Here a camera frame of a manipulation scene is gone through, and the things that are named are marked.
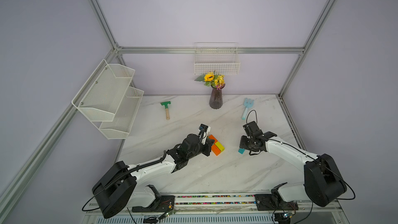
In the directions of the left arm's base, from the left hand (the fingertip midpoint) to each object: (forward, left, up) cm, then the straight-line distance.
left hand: (213, 142), depth 81 cm
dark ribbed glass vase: (+35, -3, -6) cm, 36 cm away
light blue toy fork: (+37, -28, -11) cm, 48 cm away
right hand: (+2, -19, -9) cm, 21 cm away
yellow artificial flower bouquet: (+35, -3, +12) cm, 37 cm away
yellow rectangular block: (+2, -4, -10) cm, 11 cm away
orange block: (+9, 0, -11) cm, 15 cm away
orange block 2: (+1, -2, -11) cm, 11 cm away
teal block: (+1, -17, -12) cm, 21 cm away
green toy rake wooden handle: (+38, +34, -12) cm, 52 cm away
